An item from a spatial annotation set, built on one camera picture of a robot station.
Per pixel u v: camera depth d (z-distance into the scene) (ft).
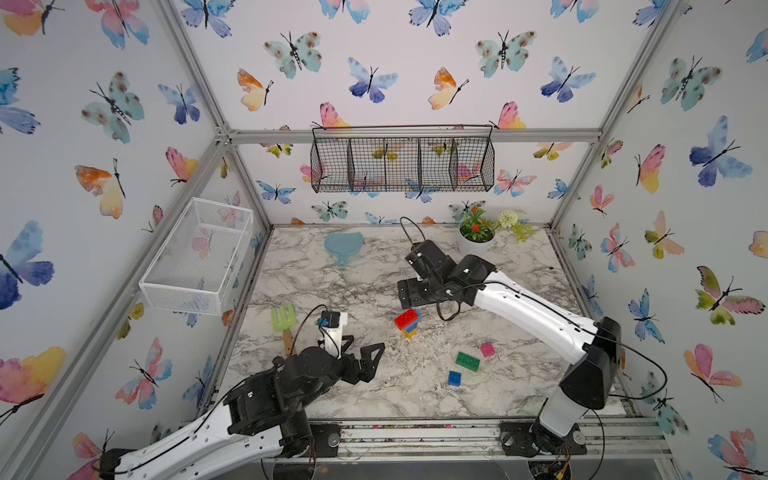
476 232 3.29
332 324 1.89
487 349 2.87
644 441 2.43
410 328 2.85
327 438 2.43
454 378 2.71
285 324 3.06
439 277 1.85
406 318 2.71
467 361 2.84
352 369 1.91
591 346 1.42
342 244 3.79
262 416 1.54
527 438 2.42
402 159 3.23
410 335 2.96
